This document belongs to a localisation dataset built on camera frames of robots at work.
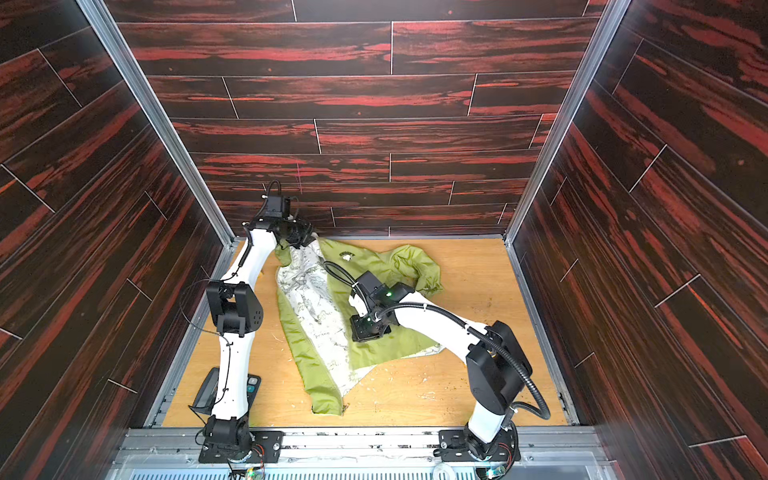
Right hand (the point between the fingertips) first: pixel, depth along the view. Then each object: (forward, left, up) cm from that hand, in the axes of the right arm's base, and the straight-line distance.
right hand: (360, 334), depth 83 cm
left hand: (+36, +17, +6) cm, 40 cm away
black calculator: (-17, +41, -7) cm, 45 cm away
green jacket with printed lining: (+17, +17, -2) cm, 24 cm away
